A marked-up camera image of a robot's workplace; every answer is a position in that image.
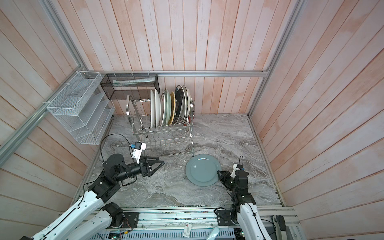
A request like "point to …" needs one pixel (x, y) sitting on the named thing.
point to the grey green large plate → (201, 170)
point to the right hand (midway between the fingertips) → (218, 171)
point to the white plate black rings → (152, 108)
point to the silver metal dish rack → (173, 139)
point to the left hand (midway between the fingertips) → (161, 164)
